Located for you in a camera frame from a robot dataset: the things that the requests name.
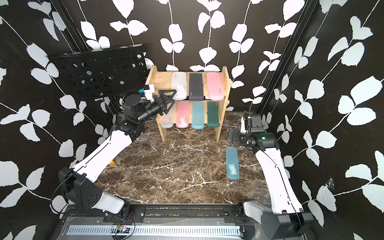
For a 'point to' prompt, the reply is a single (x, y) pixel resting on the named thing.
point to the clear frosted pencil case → (167, 120)
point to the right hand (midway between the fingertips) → (235, 133)
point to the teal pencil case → (198, 115)
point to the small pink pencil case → (182, 114)
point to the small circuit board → (122, 229)
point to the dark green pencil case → (212, 114)
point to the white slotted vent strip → (155, 230)
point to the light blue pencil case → (232, 163)
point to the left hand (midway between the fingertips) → (175, 93)
